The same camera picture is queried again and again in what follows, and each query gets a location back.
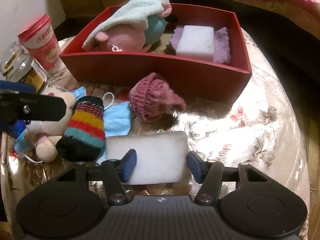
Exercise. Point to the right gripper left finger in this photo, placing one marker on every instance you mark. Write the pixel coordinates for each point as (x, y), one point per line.
(114, 173)

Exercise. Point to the cream bear plush toy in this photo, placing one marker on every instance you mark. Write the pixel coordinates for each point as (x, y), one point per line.
(44, 135)

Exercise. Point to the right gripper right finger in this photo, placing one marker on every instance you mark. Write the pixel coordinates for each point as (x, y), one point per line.
(209, 175)

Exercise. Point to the red cardboard box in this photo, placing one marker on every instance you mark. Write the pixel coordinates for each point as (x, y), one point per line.
(192, 77)

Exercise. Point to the striped knit sock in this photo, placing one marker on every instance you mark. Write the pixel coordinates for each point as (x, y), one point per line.
(84, 137)

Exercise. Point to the blue face mask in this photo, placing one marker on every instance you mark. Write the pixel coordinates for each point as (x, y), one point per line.
(116, 119)

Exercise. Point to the white sponge block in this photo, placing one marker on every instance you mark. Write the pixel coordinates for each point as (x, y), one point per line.
(197, 42)
(161, 157)

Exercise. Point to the glass jar clear lid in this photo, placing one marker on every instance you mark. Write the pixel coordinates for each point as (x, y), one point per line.
(20, 67)

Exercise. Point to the light blue towel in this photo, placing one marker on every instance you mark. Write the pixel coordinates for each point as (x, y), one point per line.
(134, 13)

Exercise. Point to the purple cloth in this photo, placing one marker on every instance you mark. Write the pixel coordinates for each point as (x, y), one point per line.
(222, 53)

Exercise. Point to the pink pig plush toy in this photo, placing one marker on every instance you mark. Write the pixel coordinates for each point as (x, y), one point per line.
(124, 37)

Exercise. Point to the maroon knit hat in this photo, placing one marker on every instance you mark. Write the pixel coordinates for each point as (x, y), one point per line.
(152, 97)

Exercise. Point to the pink lidded paper cup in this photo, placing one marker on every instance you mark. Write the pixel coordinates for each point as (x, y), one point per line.
(39, 39)

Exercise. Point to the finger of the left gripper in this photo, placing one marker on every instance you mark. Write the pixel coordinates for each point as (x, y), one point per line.
(31, 107)
(19, 87)

